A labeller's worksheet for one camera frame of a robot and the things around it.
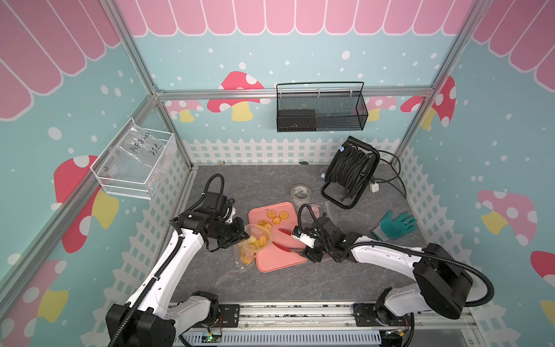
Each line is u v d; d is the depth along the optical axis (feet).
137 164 2.43
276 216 3.26
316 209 3.27
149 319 1.22
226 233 2.12
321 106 3.07
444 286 1.40
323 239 2.20
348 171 2.98
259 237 2.75
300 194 3.56
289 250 2.79
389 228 3.10
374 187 3.50
